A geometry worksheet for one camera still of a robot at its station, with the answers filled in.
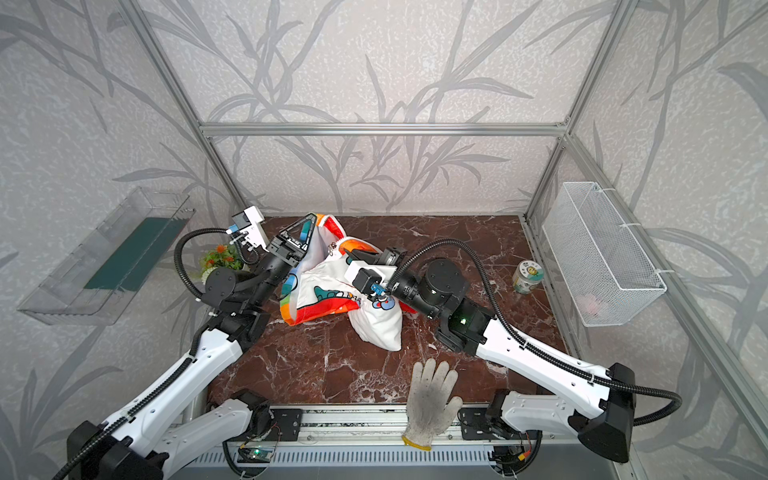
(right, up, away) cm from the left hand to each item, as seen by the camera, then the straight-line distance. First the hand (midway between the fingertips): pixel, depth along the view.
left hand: (320, 214), depth 57 cm
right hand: (+8, -3, -2) cm, 8 cm away
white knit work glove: (+23, -48, +19) cm, 57 cm away
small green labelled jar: (+55, -16, +35) cm, 67 cm away
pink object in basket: (+62, -21, +16) cm, 67 cm away
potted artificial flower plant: (-37, -10, +29) cm, 48 cm away
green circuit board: (-19, -57, +14) cm, 61 cm away
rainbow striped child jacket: (-4, -16, +11) cm, 20 cm away
